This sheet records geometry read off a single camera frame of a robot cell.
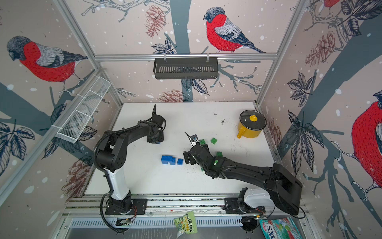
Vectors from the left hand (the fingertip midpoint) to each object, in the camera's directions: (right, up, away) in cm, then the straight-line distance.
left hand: (161, 136), depth 99 cm
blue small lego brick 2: (+14, -13, -11) cm, 22 cm away
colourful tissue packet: (+62, -37, -33) cm, 79 cm away
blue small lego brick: (+1, -2, -9) cm, 10 cm away
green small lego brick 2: (+38, -9, -11) cm, 41 cm away
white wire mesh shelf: (-44, +7, -21) cm, 49 cm away
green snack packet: (+19, -37, -30) cm, 51 cm away
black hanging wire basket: (+17, +49, +7) cm, 53 cm away
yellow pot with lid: (+60, +9, -3) cm, 61 cm away
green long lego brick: (+28, -18, -12) cm, 35 cm away
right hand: (+21, -4, -16) cm, 27 cm away
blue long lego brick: (+6, -11, -13) cm, 18 cm away
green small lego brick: (+36, -3, -1) cm, 36 cm away
